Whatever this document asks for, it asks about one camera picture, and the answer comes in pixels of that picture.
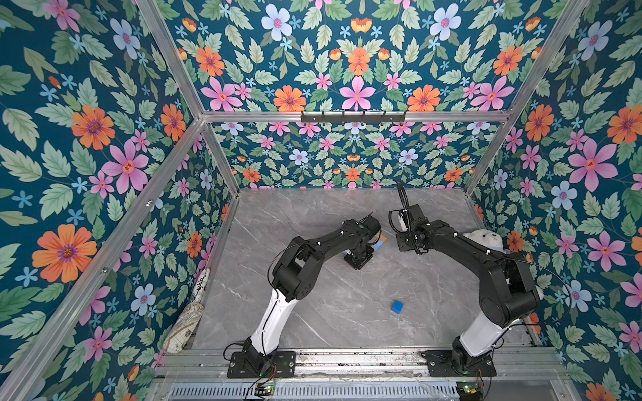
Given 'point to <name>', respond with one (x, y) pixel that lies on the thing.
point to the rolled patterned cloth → (188, 318)
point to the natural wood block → (383, 238)
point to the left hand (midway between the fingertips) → (373, 261)
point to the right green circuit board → (470, 389)
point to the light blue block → (378, 245)
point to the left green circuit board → (263, 389)
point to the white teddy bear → (486, 237)
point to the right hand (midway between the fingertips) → (405, 239)
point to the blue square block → (397, 307)
